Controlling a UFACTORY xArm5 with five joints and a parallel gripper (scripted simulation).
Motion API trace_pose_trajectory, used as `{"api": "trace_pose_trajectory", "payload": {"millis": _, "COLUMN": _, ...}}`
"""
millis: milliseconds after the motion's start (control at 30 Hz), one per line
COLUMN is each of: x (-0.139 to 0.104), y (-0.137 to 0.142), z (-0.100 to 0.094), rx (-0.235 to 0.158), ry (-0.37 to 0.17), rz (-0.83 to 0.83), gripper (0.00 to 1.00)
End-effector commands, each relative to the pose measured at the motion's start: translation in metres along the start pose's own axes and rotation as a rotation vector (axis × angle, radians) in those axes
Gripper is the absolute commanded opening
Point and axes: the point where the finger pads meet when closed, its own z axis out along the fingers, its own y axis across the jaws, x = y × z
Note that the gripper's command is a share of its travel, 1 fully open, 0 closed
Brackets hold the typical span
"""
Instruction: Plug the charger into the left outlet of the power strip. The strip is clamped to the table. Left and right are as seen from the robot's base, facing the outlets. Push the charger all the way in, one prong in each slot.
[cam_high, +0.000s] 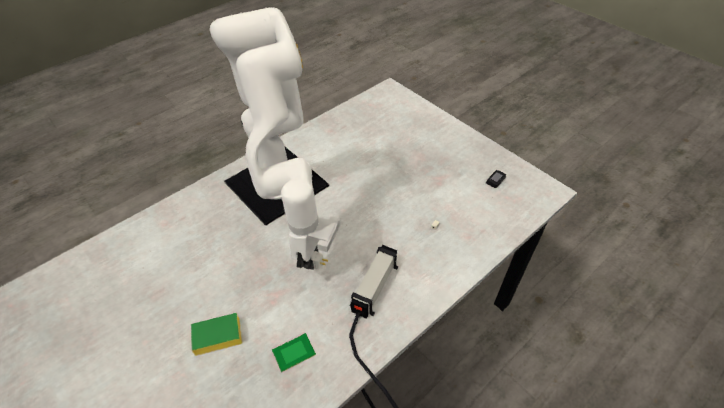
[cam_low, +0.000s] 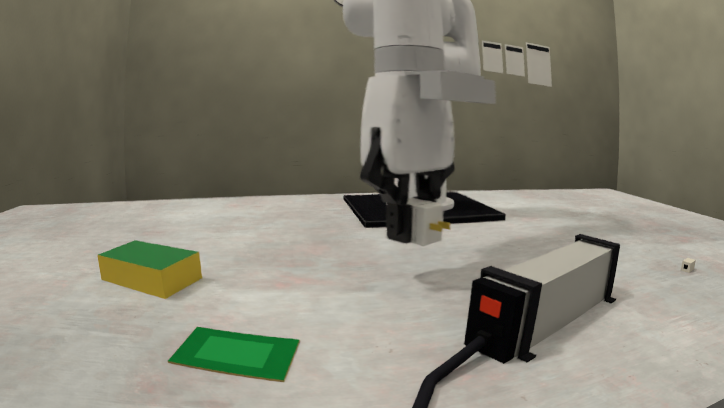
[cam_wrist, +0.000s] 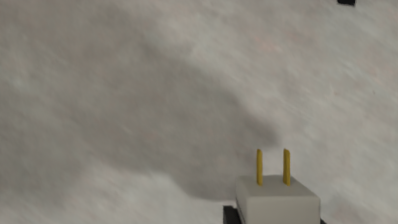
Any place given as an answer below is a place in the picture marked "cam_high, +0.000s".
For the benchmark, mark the white charger with brass prongs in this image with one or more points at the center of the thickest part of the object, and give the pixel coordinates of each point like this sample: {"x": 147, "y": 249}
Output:
{"x": 317, "y": 258}

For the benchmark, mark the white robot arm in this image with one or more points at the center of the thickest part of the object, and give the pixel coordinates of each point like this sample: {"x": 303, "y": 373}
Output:
{"x": 269, "y": 87}

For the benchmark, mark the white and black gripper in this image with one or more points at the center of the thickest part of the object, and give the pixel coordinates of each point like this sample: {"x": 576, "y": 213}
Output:
{"x": 302, "y": 247}

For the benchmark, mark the flat green rectangular pad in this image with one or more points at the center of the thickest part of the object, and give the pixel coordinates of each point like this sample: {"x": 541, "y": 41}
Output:
{"x": 293, "y": 352}

